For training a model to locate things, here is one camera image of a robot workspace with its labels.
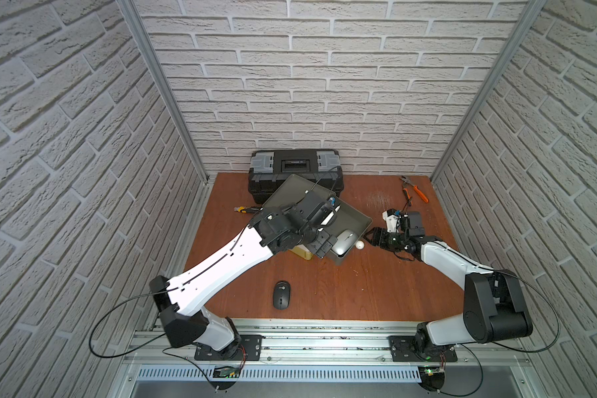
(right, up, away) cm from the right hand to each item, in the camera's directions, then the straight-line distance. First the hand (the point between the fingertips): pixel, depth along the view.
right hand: (372, 237), depth 91 cm
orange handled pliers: (+23, +22, +27) cm, 42 cm away
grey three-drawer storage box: (-10, +5, -7) cm, 13 cm away
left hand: (-20, +6, -22) cm, 30 cm away
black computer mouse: (-34, -19, -8) cm, 39 cm away
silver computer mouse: (-12, +1, -10) cm, 15 cm away
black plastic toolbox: (-40, +27, +9) cm, 49 cm away
